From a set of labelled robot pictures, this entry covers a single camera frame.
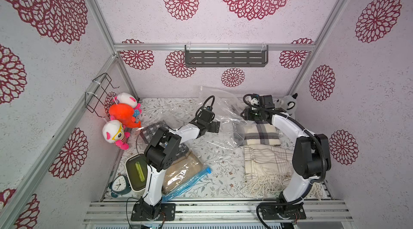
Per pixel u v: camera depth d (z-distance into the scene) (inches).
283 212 26.0
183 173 31.9
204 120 31.3
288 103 35.6
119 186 30.6
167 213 28.9
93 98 29.3
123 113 34.6
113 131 31.3
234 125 40.6
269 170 32.0
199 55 36.5
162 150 21.2
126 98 37.2
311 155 19.2
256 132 38.7
